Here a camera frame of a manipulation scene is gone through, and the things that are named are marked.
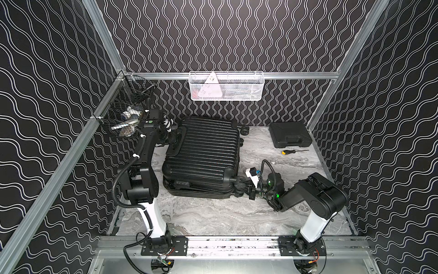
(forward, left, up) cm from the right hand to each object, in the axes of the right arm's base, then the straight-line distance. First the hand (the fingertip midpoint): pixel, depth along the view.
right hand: (237, 185), depth 86 cm
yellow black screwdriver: (+26, -33, -6) cm, 42 cm away
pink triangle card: (+41, +14, +30) cm, 52 cm away
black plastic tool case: (+39, -39, -3) cm, 55 cm away
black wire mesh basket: (+32, +62, +21) cm, 73 cm away
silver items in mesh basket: (+24, +54, +22) cm, 64 cm away
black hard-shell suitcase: (+6, +16, +12) cm, 21 cm away
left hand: (+21, +35, +13) cm, 42 cm away
